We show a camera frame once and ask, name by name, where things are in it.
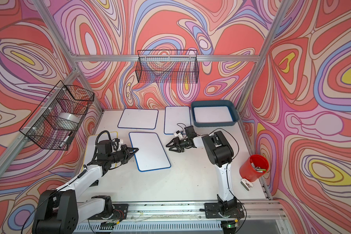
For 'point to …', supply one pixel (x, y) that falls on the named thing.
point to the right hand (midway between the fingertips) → (168, 150)
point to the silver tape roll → (67, 121)
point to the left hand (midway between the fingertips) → (139, 150)
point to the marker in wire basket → (65, 140)
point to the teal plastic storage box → (215, 103)
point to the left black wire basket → (71, 99)
